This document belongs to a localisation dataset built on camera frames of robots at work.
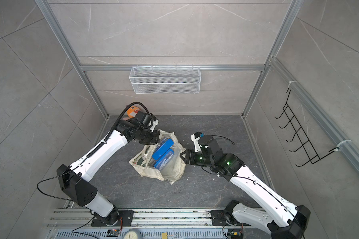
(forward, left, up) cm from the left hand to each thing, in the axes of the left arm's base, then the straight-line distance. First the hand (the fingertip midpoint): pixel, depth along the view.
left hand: (162, 138), depth 78 cm
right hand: (-12, -11, +2) cm, 16 cm away
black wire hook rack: (-14, -67, +7) cm, 68 cm away
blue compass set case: (+4, 0, -13) cm, 14 cm away
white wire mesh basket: (+44, 0, +7) cm, 45 cm away
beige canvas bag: (-10, +11, -6) cm, 15 cm away
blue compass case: (-1, +1, -16) cm, 16 cm away
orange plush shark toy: (+36, +26, -13) cm, 46 cm away
